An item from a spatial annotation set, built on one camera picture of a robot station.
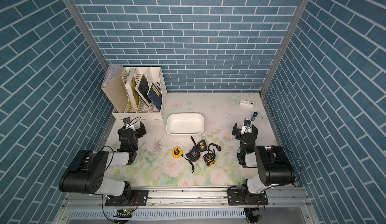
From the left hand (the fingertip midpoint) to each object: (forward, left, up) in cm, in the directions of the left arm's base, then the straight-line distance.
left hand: (136, 123), depth 90 cm
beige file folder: (+15, +13, +15) cm, 25 cm away
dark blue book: (+23, -7, 0) cm, 24 cm away
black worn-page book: (+24, +1, +6) cm, 25 cm away
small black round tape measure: (-11, -40, -7) cm, 42 cm away
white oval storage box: (+6, -28, -10) cm, 31 cm away
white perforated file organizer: (+33, -8, +10) cm, 36 cm away
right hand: (-1, -67, +1) cm, 67 cm away
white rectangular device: (+23, -74, -7) cm, 78 cm away
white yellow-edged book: (+17, +3, +14) cm, 22 cm away
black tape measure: (-17, -35, -6) cm, 40 cm away
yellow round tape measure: (-15, -25, -8) cm, 30 cm away
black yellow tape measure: (-19, -44, -7) cm, 48 cm away
